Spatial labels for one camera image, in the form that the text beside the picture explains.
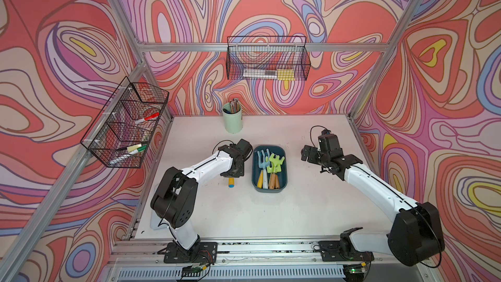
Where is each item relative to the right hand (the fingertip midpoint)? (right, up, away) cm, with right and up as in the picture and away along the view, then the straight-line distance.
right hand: (312, 157), depth 87 cm
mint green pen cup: (-38, +17, +21) cm, 47 cm away
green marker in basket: (-69, +5, -15) cm, 71 cm away
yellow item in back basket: (-11, +39, +4) cm, 41 cm away
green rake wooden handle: (-17, -6, +5) cm, 19 cm away
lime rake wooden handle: (-16, -3, +7) cm, 17 cm away
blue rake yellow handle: (-36, -11, -2) cm, 38 cm away
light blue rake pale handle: (-22, -5, +8) cm, 24 cm away
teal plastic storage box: (-13, +2, +12) cm, 18 cm away
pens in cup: (-36, +26, +17) cm, 48 cm away
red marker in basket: (-69, +17, -9) cm, 71 cm away
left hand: (-35, -8, +3) cm, 36 cm away
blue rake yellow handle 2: (-23, -11, +2) cm, 26 cm away
